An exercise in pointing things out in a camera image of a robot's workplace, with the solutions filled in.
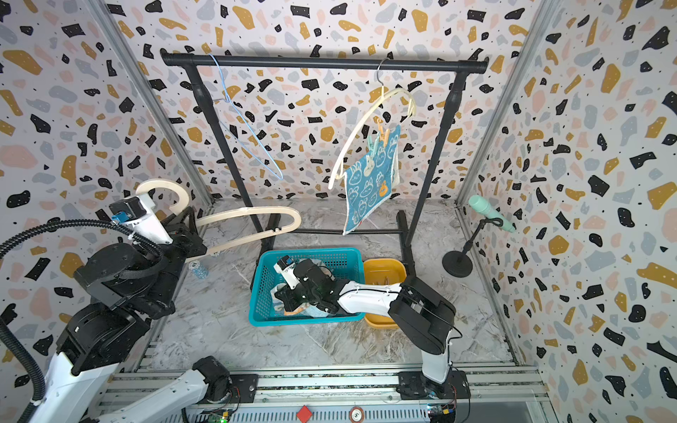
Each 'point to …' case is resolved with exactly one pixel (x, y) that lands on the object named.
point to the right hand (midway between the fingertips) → (279, 296)
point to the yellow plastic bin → (383, 271)
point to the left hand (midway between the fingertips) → (195, 210)
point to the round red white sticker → (356, 414)
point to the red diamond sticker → (303, 414)
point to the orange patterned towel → (295, 310)
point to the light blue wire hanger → (274, 174)
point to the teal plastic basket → (345, 262)
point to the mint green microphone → (483, 207)
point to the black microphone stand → (459, 264)
